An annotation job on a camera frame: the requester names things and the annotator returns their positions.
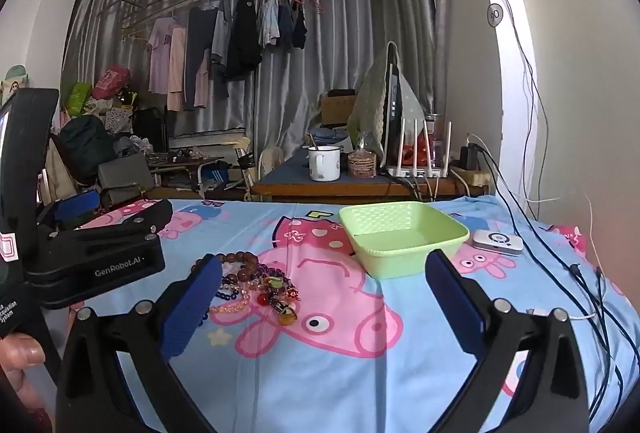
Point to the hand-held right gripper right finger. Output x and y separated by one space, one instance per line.
452 298

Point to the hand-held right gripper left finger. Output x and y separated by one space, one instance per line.
192 308

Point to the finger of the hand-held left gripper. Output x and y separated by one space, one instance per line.
75 206
135 218

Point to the green plastic basket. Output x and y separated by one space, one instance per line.
400 238

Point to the person's left hand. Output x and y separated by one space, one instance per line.
22 354

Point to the grey handbag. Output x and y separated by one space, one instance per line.
125 178

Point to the dark green backpack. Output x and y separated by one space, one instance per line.
87 148

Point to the small white device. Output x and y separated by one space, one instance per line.
495 242

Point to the blue and white bag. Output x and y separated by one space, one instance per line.
215 174

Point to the black suitcase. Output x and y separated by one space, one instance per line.
149 127

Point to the green bag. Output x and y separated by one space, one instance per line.
77 99

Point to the beige power strip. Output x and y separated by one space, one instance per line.
470 175

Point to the pink bag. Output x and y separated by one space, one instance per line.
112 82

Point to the white router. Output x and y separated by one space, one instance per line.
415 171

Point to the cartoon printed bedsheet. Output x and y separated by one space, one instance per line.
350 388

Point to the black power adapter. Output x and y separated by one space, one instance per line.
470 157

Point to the red plastic bag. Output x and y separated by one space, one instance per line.
420 148

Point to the glass jar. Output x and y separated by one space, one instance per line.
361 165

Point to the pink dress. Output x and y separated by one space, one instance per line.
160 58

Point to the wooden table with blue top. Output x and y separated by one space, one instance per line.
295 170

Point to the white enamel mug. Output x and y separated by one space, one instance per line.
325 165

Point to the dark blue pants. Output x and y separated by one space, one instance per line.
197 43

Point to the black monitor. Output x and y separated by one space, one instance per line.
394 113

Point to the grey shirt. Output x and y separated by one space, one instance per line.
220 38

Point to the blue folded cloth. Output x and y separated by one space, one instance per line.
327 135

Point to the black jacket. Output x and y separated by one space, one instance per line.
244 38

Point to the cardboard box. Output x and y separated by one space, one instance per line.
336 110

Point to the light blue shirt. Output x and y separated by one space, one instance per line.
270 23

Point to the navy garment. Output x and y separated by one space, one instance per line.
286 25

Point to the black shorts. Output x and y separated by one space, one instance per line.
299 30

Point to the cartoon wall picture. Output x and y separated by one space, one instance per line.
12 85

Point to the round wall sticker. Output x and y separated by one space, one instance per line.
495 15

